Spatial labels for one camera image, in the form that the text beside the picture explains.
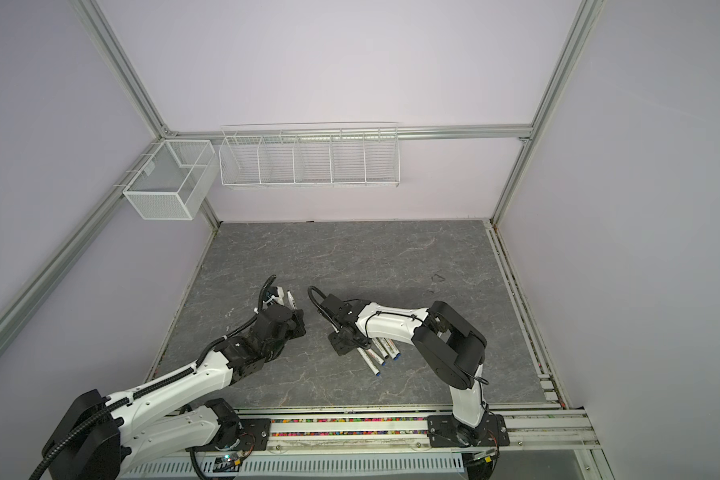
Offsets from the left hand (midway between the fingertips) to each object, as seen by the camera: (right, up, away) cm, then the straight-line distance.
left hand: (303, 315), depth 84 cm
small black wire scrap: (+43, +9, +22) cm, 49 cm away
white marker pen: (+19, -13, +1) cm, 23 cm away
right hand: (+11, -10, +5) cm, 16 cm away
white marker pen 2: (+24, -10, +3) cm, 27 cm away
